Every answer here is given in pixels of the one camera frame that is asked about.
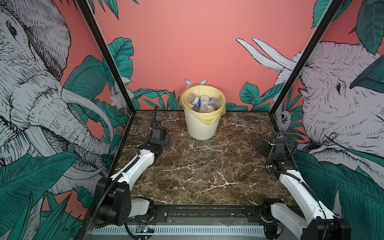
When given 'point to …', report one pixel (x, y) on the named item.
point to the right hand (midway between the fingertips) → (266, 142)
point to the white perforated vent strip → (189, 230)
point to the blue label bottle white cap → (216, 102)
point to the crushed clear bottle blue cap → (193, 99)
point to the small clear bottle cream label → (196, 108)
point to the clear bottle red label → (204, 104)
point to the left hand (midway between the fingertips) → (160, 134)
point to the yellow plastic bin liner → (207, 91)
